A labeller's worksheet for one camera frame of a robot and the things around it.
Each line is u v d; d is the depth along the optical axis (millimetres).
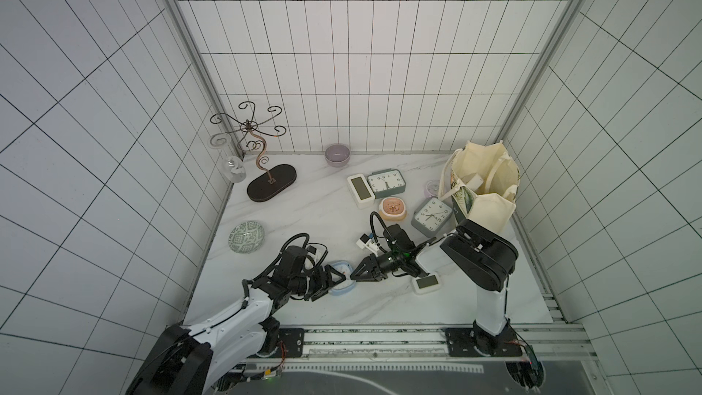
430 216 972
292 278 669
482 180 950
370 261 789
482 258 511
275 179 1093
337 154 1148
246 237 923
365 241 851
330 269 759
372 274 776
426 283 812
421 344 743
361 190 1033
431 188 1043
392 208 979
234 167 910
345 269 835
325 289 725
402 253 759
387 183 1067
